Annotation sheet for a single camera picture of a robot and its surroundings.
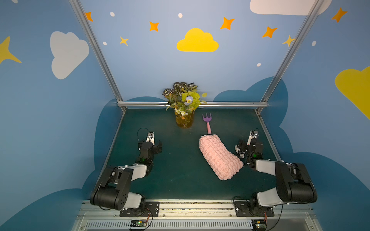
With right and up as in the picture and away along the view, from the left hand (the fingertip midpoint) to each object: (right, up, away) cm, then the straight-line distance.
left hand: (151, 139), depth 92 cm
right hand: (+65, 0, +2) cm, 65 cm away
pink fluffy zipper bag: (+45, -13, -12) cm, 48 cm away
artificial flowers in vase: (+22, +26, +2) cm, 34 cm away
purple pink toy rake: (+40, +13, +23) cm, 48 cm away
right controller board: (+60, -41, -20) cm, 76 cm away
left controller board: (-1, -40, -20) cm, 45 cm away
